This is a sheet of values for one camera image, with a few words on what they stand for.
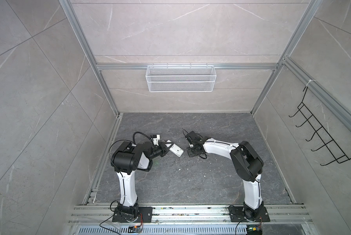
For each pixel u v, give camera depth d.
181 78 1.01
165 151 0.87
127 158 0.54
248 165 0.52
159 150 0.86
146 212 0.73
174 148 0.92
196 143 0.77
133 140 0.84
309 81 0.70
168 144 0.92
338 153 0.60
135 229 0.70
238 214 0.74
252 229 0.71
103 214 0.75
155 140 0.92
